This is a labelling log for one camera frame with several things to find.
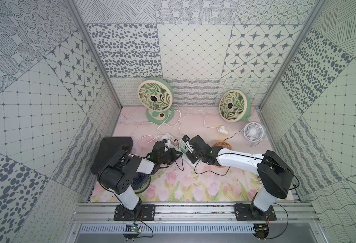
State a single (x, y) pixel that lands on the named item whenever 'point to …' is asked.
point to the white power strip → (167, 137)
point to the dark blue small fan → (140, 182)
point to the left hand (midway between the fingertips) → (182, 150)
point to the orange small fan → (224, 145)
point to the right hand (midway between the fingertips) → (191, 151)
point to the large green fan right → (234, 106)
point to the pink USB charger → (174, 141)
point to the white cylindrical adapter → (222, 130)
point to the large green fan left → (156, 95)
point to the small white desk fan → (255, 132)
